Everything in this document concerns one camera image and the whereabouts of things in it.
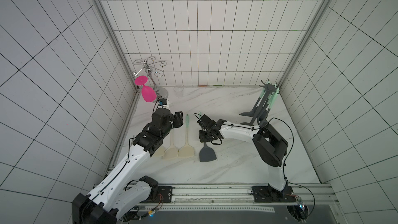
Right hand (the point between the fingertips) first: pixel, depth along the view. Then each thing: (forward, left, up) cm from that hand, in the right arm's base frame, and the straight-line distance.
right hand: (202, 133), depth 94 cm
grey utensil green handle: (-12, -3, 0) cm, 13 cm away
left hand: (-2, +13, +21) cm, 25 cm away
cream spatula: (-13, +17, +1) cm, 21 cm away
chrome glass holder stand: (+30, +34, +29) cm, 54 cm away
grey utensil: (+5, -27, +16) cm, 32 cm away
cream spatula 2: (-12, +9, +1) cm, 15 cm away
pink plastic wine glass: (+15, +34, +19) cm, 42 cm away
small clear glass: (+31, +19, +5) cm, 37 cm away
